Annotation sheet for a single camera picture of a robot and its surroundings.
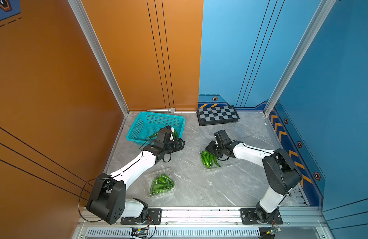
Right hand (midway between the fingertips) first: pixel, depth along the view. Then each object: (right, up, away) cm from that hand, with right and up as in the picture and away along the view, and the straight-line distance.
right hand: (206, 148), depth 94 cm
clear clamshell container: (-34, -16, -8) cm, 39 cm away
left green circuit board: (-34, -37, -22) cm, 55 cm away
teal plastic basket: (-43, +16, +18) cm, 49 cm away
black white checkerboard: (+10, +23, +20) cm, 32 cm away
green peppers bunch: (-21, +8, +11) cm, 25 cm away
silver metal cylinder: (-26, +27, +26) cm, 46 cm away
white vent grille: (-17, -39, -20) cm, 47 cm away
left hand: (-14, +6, -8) cm, 17 cm away
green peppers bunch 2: (0, -5, -4) cm, 7 cm away
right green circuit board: (+29, -35, -24) cm, 51 cm away
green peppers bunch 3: (-26, -17, -13) cm, 33 cm away
